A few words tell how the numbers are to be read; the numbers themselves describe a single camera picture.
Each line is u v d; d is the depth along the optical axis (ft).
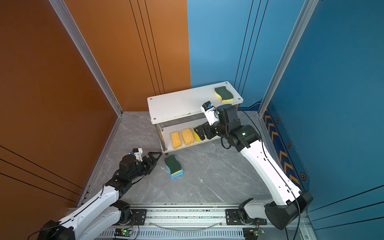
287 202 1.23
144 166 2.37
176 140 3.03
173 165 2.87
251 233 2.31
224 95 2.58
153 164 2.38
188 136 3.08
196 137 3.11
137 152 2.54
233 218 2.38
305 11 2.33
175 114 2.37
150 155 2.43
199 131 1.97
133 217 2.38
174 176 2.79
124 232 2.32
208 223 2.37
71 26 2.47
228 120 1.59
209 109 1.88
